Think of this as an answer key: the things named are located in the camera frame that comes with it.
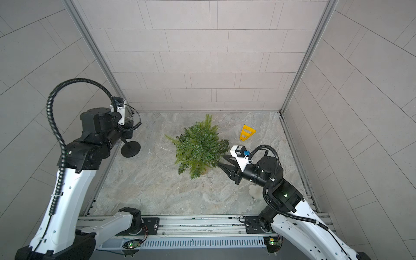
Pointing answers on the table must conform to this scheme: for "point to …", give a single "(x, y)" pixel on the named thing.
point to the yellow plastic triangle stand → (246, 132)
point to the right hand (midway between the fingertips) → (221, 162)
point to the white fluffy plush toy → (256, 191)
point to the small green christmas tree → (200, 148)
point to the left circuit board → (131, 244)
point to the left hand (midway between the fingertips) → (130, 116)
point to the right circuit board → (273, 244)
